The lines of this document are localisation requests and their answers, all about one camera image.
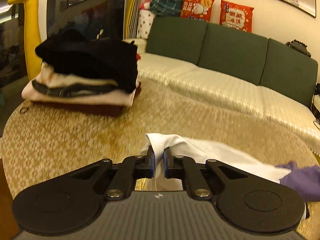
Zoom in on white purple raglan t-shirt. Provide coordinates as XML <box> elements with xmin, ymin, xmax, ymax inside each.
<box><xmin>143</xmin><ymin>133</ymin><xmax>319</xmax><ymax>202</ymax></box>

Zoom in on black folded garment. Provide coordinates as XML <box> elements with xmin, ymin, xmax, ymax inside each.
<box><xmin>35</xmin><ymin>29</ymin><xmax>138</xmax><ymax>93</ymax></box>

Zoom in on gold lace tablecloth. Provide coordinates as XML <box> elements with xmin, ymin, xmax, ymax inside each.
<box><xmin>0</xmin><ymin>77</ymin><xmax>320</xmax><ymax>240</ymax></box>

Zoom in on green sofa with cream cover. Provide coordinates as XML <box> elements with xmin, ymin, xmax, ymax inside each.
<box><xmin>132</xmin><ymin>17</ymin><xmax>319</xmax><ymax>152</ymax></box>

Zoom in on white folded garments stack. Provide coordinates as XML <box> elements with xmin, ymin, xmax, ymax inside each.
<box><xmin>22</xmin><ymin>62</ymin><xmax>140</xmax><ymax>107</ymax></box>

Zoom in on white patterned pillow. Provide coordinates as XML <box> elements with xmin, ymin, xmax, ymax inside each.
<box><xmin>136</xmin><ymin>10</ymin><xmax>156</xmax><ymax>40</ymax></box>

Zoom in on red rabbit cushion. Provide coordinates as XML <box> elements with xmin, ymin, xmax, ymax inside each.
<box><xmin>180</xmin><ymin>0</ymin><xmax>215</xmax><ymax>22</ymax></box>

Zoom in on pink plush toy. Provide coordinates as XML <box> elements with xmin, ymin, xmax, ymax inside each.
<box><xmin>138</xmin><ymin>0</ymin><xmax>151</xmax><ymax>10</ymax></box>

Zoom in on green plaid blanket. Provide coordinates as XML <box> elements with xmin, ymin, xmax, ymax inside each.
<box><xmin>149</xmin><ymin>0</ymin><xmax>183</xmax><ymax>17</ymax></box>

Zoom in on red text cushion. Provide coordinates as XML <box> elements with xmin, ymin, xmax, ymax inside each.
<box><xmin>219</xmin><ymin>0</ymin><xmax>254</xmax><ymax>33</ymax></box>

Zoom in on yellow grey curtain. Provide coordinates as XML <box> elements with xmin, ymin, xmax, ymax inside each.
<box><xmin>123</xmin><ymin>0</ymin><xmax>140</xmax><ymax>39</ymax></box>

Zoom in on black device on sofa back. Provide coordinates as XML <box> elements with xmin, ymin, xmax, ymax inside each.
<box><xmin>286</xmin><ymin>39</ymin><xmax>311</xmax><ymax>57</ymax></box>

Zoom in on yellow giraffe toy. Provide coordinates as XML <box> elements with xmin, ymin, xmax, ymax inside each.
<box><xmin>7</xmin><ymin>0</ymin><xmax>42</xmax><ymax>80</ymax></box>

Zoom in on black cable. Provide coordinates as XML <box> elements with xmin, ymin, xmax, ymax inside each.
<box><xmin>310</xmin><ymin>83</ymin><xmax>320</xmax><ymax>131</ymax></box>

